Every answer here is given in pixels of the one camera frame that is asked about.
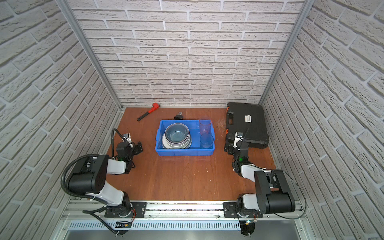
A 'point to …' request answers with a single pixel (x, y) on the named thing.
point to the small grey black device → (179, 116)
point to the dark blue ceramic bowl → (177, 133)
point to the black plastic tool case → (249, 118)
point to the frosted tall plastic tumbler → (206, 139)
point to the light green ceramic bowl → (165, 146)
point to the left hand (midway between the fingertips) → (131, 141)
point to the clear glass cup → (205, 125)
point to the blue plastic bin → (195, 149)
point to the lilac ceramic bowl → (177, 145)
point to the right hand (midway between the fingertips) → (234, 140)
